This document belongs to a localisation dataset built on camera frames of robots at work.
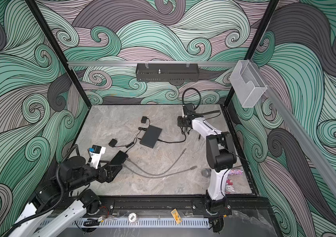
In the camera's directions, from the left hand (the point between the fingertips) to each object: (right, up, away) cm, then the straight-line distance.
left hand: (116, 164), depth 66 cm
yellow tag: (+28, -27, +3) cm, 39 cm away
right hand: (+34, +19, +32) cm, 50 cm away
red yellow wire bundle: (-9, -24, +6) cm, 26 cm away
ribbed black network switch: (-6, -5, +24) cm, 25 cm away
